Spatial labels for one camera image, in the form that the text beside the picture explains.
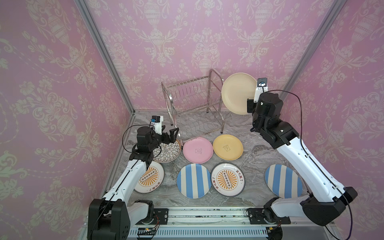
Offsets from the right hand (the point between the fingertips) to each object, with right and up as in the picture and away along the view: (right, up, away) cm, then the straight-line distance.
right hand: (262, 93), depth 64 cm
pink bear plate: (-27, -30, +34) cm, 53 cm away
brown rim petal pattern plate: (-47, -32, +33) cm, 66 cm away
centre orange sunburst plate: (-10, -45, +22) cm, 51 cm away
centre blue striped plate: (-30, -46, +21) cm, 59 cm away
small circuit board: (-53, -66, +9) cm, 85 cm away
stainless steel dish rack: (-30, +3, +62) cm, 68 cm away
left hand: (-41, -15, +16) cm, 47 cm away
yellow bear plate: (-7, -29, +36) cm, 47 cm away
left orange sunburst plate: (-54, -45, +22) cm, 74 cm away
